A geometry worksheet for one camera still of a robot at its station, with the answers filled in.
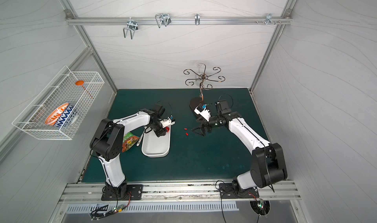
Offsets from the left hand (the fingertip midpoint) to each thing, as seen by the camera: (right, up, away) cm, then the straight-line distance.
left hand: (164, 132), depth 94 cm
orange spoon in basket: (-42, +30, -16) cm, 54 cm away
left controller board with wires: (-27, -33, -26) cm, 50 cm away
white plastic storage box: (-4, -7, -8) cm, 11 cm away
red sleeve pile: (+3, +3, -3) cm, 5 cm away
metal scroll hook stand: (+25, +34, -10) cm, 44 cm away
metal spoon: (-15, -4, -2) cm, 15 cm away
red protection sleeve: (+15, -1, +1) cm, 15 cm away
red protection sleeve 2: (+14, +2, +3) cm, 15 cm away
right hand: (+21, +7, -13) cm, 26 cm away
